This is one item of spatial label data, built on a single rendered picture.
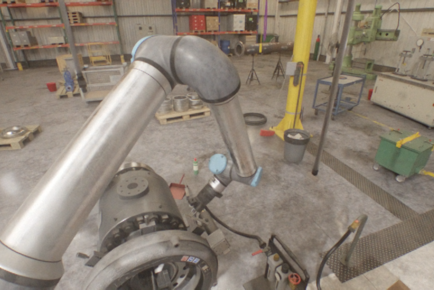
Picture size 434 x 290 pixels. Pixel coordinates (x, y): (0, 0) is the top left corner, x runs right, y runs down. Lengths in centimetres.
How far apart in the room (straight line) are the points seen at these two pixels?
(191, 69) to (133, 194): 119
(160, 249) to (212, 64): 93
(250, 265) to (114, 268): 136
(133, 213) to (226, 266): 109
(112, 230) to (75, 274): 106
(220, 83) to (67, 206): 39
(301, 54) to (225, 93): 369
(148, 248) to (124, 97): 85
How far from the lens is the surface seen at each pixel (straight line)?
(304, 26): 418
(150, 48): 59
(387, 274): 266
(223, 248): 144
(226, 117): 62
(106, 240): 160
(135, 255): 121
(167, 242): 123
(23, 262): 50
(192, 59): 53
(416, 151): 369
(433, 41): 730
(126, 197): 161
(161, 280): 130
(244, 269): 227
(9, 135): 559
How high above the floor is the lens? 190
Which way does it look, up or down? 28 degrees down
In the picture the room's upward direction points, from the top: 1 degrees counter-clockwise
